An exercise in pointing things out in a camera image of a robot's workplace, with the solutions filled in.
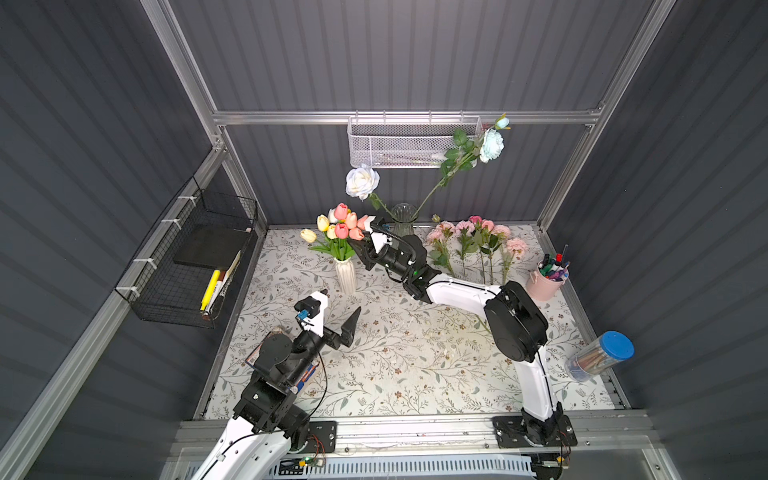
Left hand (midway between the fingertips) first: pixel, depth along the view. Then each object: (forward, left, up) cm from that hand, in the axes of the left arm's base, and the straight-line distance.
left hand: (343, 304), depth 67 cm
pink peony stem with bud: (+43, -30, -23) cm, 57 cm away
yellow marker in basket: (+5, +32, -1) cm, 33 cm away
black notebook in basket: (+17, +35, +1) cm, 39 cm away
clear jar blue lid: (-8, -61, -11) cm, 62 cm away
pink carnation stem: (+47, -40, -24) cm, 66 cm away
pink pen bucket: (+18, -60, -17) cm, 65 cm away
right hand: (+21, -1, 0) cm, 21 cm away
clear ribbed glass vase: (+39, -16, -9) cm, 43 cm away
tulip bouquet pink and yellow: (+20, +4, +2) cm, 21 cm away
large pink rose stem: (+42, -50, -27) cm, 71 cm away
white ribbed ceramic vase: (+20, +3, -16) cm, 26 cm away
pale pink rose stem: (+37, -58, -24) cm, 73 cm away
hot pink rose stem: (+42, -45, -24) cm, 66 cm away
